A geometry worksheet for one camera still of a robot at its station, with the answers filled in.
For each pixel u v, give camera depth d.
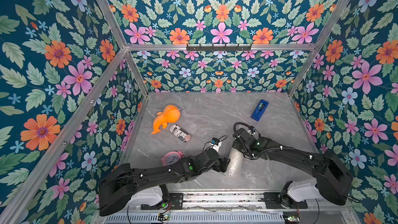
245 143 0.64
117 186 0.44
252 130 0.76
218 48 0.93
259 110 1.04
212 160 0.59
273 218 0.70
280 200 0.65
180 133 0.94
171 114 1.01
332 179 0.42
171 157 0.86
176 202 0.73
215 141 0.70
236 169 0.74
